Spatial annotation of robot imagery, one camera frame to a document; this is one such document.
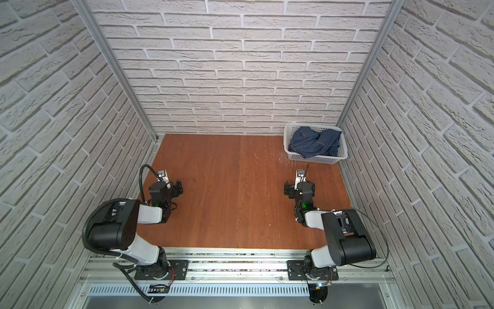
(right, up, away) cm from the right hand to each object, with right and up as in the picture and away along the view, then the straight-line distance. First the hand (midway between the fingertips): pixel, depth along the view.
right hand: (297, 179), depth 93 cm
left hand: (-65, 0, 0) cm, 65 cm away
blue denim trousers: (+9, +19, +13) cm, 25 cm away
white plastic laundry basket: (+27, +14, +10) cm, 32 cm away
